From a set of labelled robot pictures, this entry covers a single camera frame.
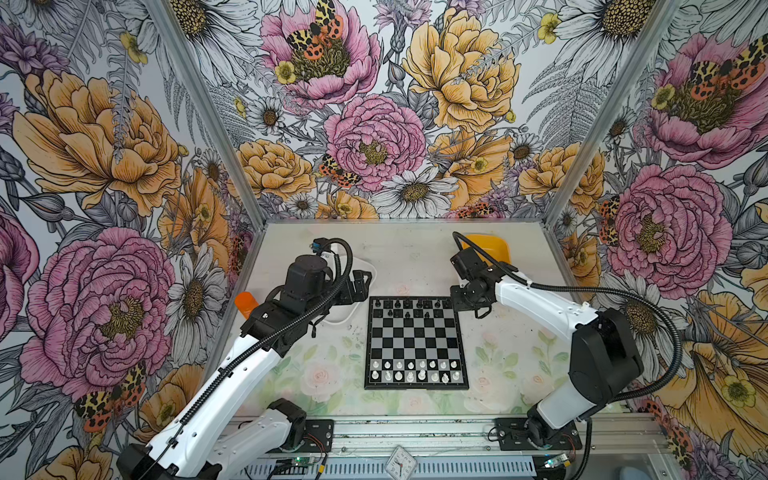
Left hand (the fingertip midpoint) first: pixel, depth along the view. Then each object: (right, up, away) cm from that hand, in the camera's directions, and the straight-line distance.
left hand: (354, 287), depth 73 cm
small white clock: (+11, -40, -4) cm, 41 cm away
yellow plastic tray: (+45, +10, +36) cm, 59 cm away
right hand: (+29, -9, +15) cm, 34 cm away
